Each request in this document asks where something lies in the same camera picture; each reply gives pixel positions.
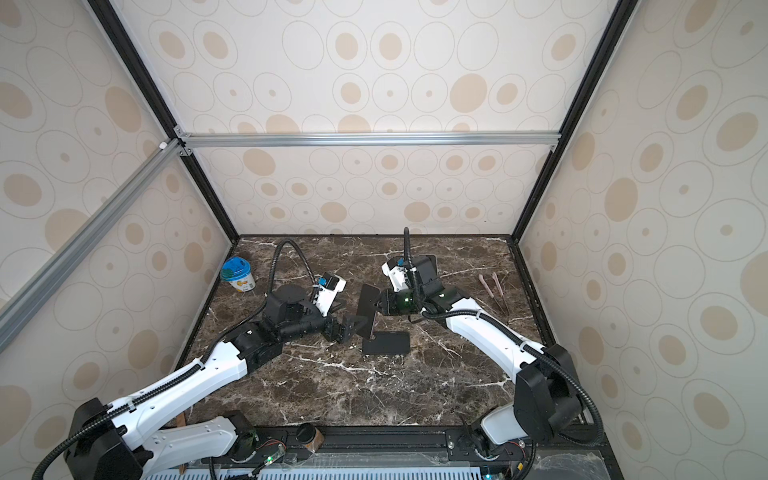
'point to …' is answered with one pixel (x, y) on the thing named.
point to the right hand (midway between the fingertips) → (373, 304)
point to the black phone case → (387, 343)
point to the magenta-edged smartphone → (366, 307)
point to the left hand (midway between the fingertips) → (363, 312)
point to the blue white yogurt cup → (237, 271)
